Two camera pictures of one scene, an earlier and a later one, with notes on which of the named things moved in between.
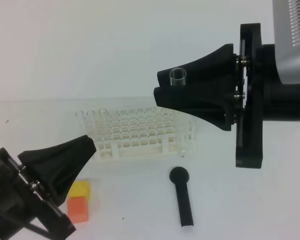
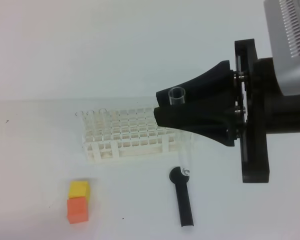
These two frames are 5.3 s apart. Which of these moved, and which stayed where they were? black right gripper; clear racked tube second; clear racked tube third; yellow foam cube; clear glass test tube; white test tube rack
Moved: black right gripper; clear glass test tube
Stayed: white test tube rack; clear racked tube third; clear racked tube second; yellow foam cube
